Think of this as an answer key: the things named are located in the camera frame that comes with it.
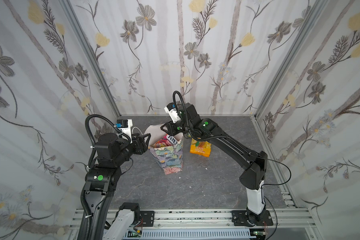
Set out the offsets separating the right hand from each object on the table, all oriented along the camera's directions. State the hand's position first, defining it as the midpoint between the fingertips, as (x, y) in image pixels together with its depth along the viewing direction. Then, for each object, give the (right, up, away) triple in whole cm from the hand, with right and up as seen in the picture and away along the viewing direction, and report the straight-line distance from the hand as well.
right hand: (161, 121), depth 71 cm
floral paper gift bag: (+2, -14, +3) cm, 15 cm away
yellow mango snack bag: (+24, -16, +25) cm, 38 cm away
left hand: (-6, -5, -8) cm, 11 cm away
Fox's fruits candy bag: (+2, -10, +13) cm, 17 cm away
